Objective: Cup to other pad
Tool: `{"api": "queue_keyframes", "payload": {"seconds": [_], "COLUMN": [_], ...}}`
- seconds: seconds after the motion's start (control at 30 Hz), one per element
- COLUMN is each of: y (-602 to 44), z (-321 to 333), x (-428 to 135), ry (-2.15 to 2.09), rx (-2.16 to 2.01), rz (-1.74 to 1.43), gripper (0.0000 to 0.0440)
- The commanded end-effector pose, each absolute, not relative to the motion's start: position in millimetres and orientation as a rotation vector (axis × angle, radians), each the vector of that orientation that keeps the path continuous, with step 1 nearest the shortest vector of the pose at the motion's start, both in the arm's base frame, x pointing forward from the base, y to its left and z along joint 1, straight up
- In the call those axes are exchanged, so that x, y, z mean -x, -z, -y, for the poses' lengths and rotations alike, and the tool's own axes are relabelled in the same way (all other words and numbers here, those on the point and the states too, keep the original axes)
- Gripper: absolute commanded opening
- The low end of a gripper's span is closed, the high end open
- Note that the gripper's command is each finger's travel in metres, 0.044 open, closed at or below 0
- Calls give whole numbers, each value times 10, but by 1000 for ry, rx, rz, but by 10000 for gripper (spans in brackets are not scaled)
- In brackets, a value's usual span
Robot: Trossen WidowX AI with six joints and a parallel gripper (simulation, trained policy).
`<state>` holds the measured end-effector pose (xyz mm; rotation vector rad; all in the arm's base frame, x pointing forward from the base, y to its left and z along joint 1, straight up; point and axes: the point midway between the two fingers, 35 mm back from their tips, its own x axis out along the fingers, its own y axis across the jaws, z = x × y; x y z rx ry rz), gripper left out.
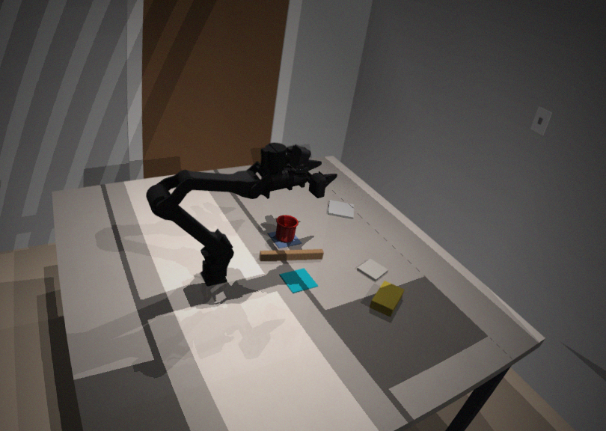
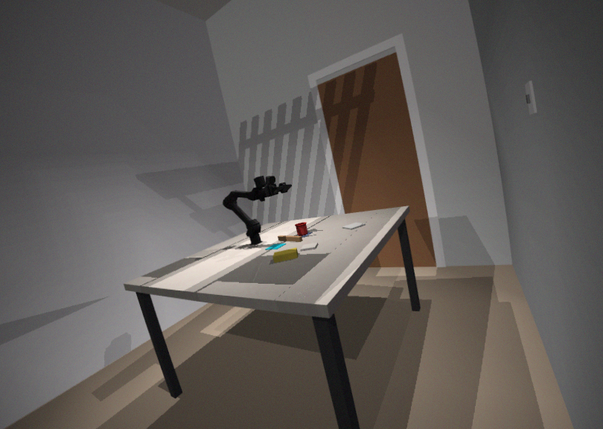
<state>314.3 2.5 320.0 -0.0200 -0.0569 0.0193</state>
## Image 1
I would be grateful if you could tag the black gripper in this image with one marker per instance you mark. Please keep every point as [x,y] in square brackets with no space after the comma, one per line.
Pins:
[317,181]

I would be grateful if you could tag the olive yellow block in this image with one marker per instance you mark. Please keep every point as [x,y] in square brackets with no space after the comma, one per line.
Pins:
[387,298]

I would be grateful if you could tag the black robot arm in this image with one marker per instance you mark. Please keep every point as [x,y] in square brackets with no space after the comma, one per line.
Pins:
[217,249]

